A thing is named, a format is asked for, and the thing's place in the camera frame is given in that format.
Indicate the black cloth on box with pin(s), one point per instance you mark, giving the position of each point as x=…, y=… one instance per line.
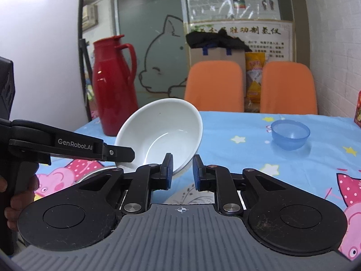
x=221, y=39

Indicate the red cracker box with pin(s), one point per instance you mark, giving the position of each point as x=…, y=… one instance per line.
x=357, y=117

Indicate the cardboard box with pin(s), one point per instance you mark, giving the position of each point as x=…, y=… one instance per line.
x=218, y=54

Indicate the left orange chair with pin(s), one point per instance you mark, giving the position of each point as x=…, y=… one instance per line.
x=215, y=86

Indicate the black metal stand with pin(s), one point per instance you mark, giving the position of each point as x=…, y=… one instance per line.
x=85, y=72

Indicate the white ribbed bowl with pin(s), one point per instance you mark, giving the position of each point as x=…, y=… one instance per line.
x=168, y=125

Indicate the stainless steel bowl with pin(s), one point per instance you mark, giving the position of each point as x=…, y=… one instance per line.
x=97, y=172

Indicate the person's left hand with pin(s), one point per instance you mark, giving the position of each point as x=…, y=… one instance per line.
x=19, y=202

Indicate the red thermos jug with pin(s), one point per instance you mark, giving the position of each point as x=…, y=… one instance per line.
x=113, y=82

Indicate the yellow snack bag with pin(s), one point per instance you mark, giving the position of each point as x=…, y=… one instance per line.
x=255, y=62

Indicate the blue translucent plastic bowl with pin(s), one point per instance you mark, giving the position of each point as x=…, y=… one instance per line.
x=289, y=134

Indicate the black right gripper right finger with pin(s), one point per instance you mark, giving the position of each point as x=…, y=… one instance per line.
x=217, y=179

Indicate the white softbox light panel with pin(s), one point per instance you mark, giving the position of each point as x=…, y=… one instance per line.
x=42, y=39

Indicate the glass door with cat drawing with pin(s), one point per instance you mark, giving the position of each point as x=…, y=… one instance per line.
x=155, y=29

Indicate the cartoon pig tablecloth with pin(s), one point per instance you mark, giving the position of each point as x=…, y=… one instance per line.
x=301, y=208

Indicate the right orange chair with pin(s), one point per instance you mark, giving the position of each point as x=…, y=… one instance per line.
x=287, y=88

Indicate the orange chair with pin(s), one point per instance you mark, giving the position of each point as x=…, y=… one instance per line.
x=287, y=88
x=215, y=86

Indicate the white floral plate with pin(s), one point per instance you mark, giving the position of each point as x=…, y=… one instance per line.
x=190, y=195

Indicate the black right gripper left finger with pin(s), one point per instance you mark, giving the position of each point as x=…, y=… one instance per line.
x=143, y=182

